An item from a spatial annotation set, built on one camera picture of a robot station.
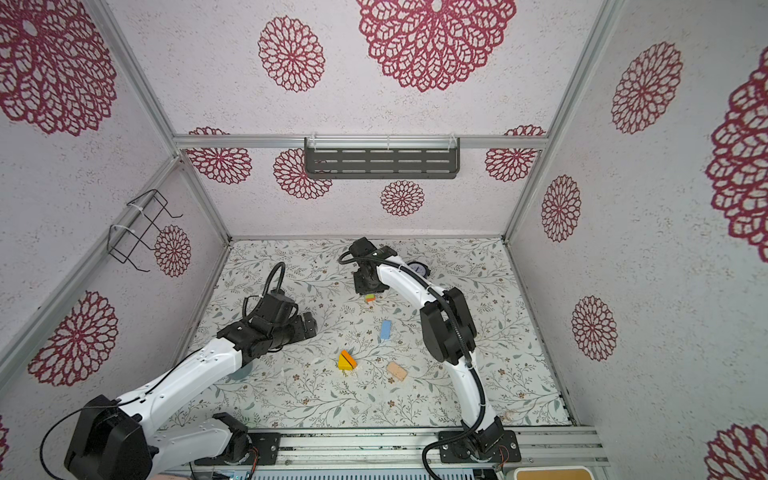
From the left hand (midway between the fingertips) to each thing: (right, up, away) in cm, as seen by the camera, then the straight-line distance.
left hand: (302, 331), depth 85 cm
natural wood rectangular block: (+27, -11, +1) cm, 29 cm away
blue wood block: (+24, -2, +11) cm, 26 cm away
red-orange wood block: (+19, +7, +16) cm, 26 cm away
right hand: (+17, +13, +11) cm, 24 cm away
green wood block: (+19, +9, +12) cm, 24 cm away
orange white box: (+61, -27, -19) cm, 69 cm away
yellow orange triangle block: (+12, -9, +1) cm, 15 cm away
